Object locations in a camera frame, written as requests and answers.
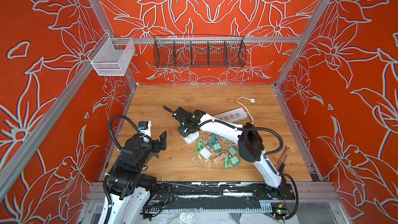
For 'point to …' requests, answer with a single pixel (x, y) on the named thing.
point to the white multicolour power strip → (232, 116)
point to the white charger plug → (205, 153)
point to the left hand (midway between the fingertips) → (155, 130)
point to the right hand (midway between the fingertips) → (181, 129)
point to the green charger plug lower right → (235, 161)
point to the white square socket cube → (192, 138)
